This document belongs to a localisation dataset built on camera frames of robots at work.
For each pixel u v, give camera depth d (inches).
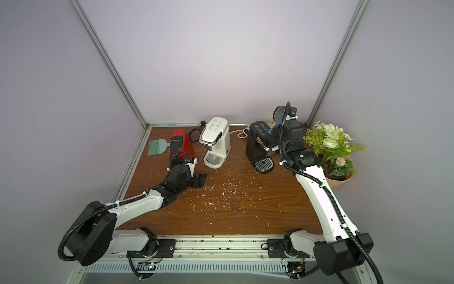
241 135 44.7
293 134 19.5
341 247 14.1
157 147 43.2
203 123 48.1
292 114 22.7
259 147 35.5
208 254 28.6
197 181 30.6
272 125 34.6
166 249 28.7
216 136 33.4
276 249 28.6
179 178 26.3
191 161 30.6
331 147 28.1
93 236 16.4
